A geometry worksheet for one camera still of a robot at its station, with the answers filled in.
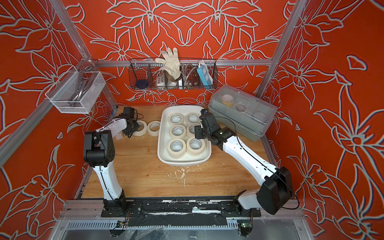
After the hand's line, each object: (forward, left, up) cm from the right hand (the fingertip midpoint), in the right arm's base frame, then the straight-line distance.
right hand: (195, 128), depth 79 cm
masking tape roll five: (-1, +12, -20) cm, 24 cm away
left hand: (+13, +43, -17) cm, 48 cm away
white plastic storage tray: (+6, +21, -19) cm, 29 cm away
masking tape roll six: (0, 0, -20) cm, 20 cm away
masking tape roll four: (+11, +37, -17) cm, 42 cm away
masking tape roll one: (+15, +31, -20) cm, 40 cm away
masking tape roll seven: (+24, +2, -19) cm, 31 cm away
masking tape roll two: (+24, +15, -19) cm, 34 cm away
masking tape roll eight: (+12, +3, -17) cm, 21 cm away
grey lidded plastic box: (+12, -31, -2) cm, 33 cm away
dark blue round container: (+31, +36, +7) cm, 48 cm away
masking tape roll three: (+12, +13, -20) cm, 27 cm away
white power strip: (+31, +23, +8) cm, 39 cm away
